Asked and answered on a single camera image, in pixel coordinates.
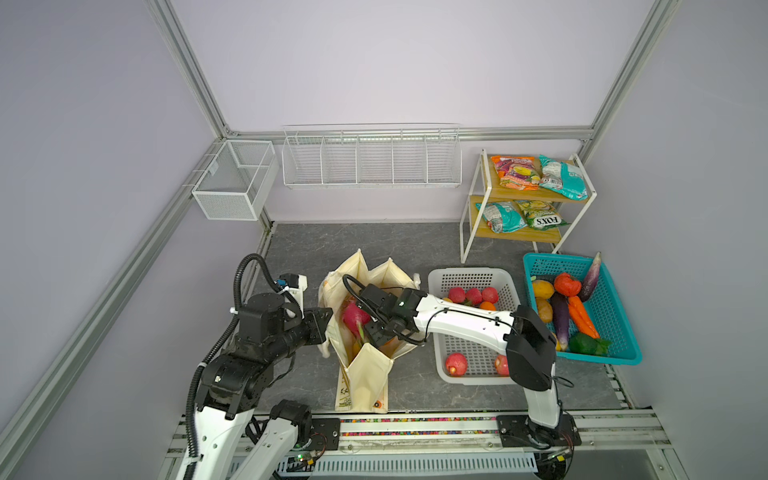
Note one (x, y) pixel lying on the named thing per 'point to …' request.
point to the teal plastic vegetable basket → (603, 305)
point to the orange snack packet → (516, 173)
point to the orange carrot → (578, 311)
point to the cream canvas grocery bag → (363, 369)
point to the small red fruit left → (457, 294)
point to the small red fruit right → (489, 294)
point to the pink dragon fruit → (355, 319)
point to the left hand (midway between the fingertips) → (332, 316)
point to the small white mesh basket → (236, 184)
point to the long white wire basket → (373, 156)
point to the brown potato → (545, 309)
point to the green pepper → (582, 343)
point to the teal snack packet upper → (563, 177)
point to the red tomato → (567, 285)
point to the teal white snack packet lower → (503, 217)
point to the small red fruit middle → (474, 295)
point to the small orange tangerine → (487, 305)
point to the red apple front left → (456, 364)
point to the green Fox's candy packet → (541, 215)
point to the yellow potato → (543, 289)
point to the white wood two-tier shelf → (535, 199)
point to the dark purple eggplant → (561, 310)
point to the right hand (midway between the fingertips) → (377, 332)
